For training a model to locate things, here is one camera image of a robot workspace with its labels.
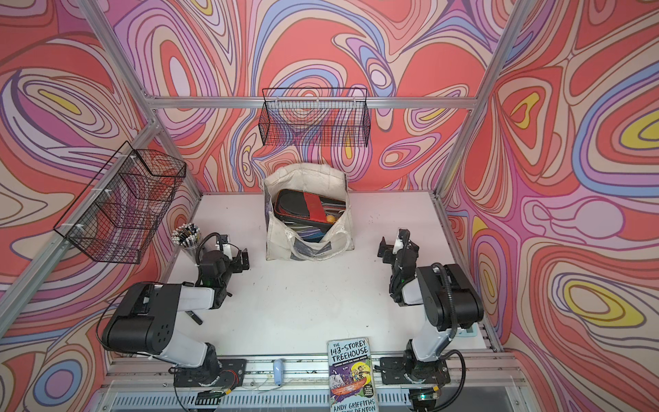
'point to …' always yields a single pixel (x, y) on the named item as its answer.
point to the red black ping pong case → (309, 205)
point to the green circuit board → (208, 397)
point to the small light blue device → (279, 372)
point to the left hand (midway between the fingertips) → (236, 250)
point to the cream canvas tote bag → (280, 244)
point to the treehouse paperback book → (351, 375)
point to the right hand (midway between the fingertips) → (396, 244)
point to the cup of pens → (188, 238)
